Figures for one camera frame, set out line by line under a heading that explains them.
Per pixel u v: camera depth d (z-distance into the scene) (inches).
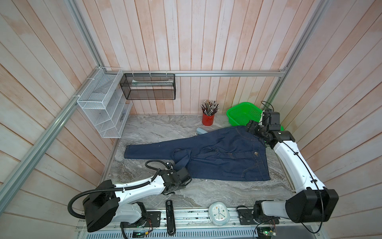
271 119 23.0
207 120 43.6
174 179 24.1
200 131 40.9
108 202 16.1
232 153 38.3
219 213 28.7
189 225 28.8
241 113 45.5
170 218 28.0
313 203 15.4
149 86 42.0
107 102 28.1
